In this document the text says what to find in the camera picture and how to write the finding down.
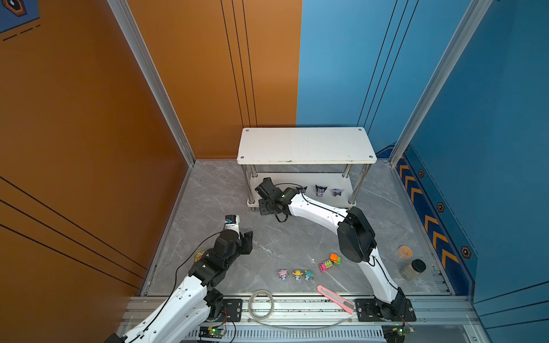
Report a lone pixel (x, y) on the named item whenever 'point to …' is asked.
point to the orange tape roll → (404, 252)
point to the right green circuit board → (394, 333)
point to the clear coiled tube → (254, 315)
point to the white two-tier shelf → (327, 164)
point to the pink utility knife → (336, 299)
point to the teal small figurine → (308, 275)
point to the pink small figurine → (283, 274)
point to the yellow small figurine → (297, 274)
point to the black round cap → (413, 270)
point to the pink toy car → (324, 266)
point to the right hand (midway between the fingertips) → (265, 206)
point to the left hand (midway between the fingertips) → (249, 230)
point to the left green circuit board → (210, 331)
